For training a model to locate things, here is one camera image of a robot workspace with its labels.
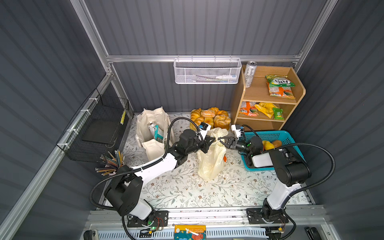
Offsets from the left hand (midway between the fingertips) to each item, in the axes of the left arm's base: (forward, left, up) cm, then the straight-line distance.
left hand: (214, 137), depth 79 cm
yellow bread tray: (+39, -11, -19) cm, 44 cm away
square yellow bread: (+27, -2, -16) cm, 31 cm away
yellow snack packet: (+23, -38, -1) cm, 45 cm away
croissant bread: (+32, +8, -18) cm, 38 cm away
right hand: (-1, -4, -4) cm, 6 cm away
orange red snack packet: (+24, -26, -2) cm, 35 cm away
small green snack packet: (+18, -44, -2) cm, 47 cm away
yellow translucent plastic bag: (-8, +2, -11) cm, 14 cm away
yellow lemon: (+1, -34, -12) cm, 36 cm away
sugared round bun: (+33, -2, -14) cm, 36 cm away
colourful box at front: (-39, +15, -22) cm, 47 cm away
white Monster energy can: (+18, +38, -9) cm, 43 cm away
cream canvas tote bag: (-3, +32, -4) cm, 33 cm away
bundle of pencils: (-5, +58, -13) cm, 59 cm away
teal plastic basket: (+8, -47, -13) cm, 49 cm away
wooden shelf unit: (+16, -33, +10) cm, 38 cm away
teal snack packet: (+12, +33, -10) cm, 36 cm away
